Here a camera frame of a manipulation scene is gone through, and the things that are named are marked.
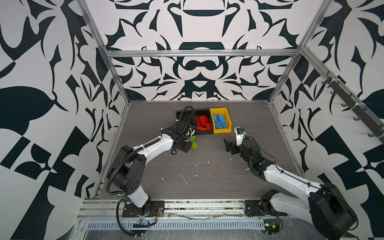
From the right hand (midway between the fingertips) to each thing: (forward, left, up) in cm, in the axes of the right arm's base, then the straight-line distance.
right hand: (232, 136), depth 84 cm
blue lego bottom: (+18, +3, -10) cm, 21 cm away
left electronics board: (-38, +45, -13) cm, 61 cm away
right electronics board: (-40, -15, -15) cm, 45 cm away
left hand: (0, +24, -6) cm, 25 cm away
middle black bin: (+24, +12, -7) cm, 28 cm away
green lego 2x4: (+2, +21, -13) cm, 25 cm away
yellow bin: (+25, 0, -8) cm, 27 cm away
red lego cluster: (+16, +15, -10) cm, 24 cm away
